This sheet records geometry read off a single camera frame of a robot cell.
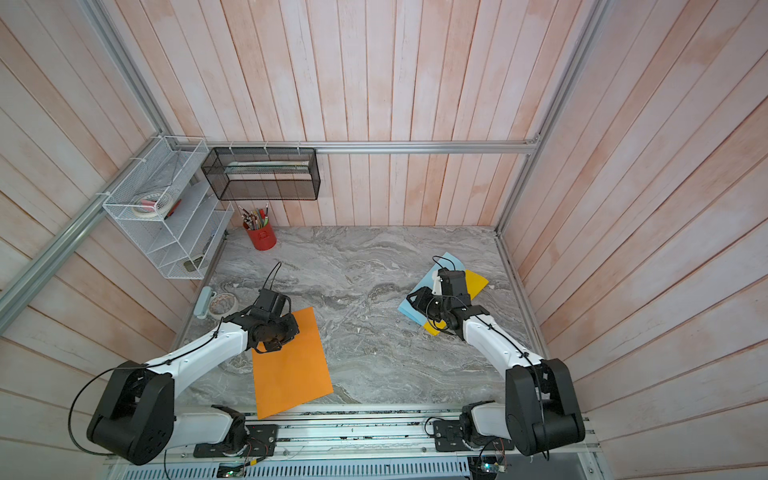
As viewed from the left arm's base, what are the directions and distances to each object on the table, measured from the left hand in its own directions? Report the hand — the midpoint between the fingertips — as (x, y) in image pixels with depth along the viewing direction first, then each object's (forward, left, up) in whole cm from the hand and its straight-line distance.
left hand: (296, 334), depth 89 cm
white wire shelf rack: (+15, +28, +25) cm, 41 cm away
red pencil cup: (+37, +19, +3) cm, 42 cm away
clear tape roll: (+12, +28, -3) cm, 31 cm away
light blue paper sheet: (+29, -50, 0) cm, 57 cm away
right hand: (+9, -34, +8) cm, 36 cm away
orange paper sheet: (-11, -1, -3) cm, 11 cm away
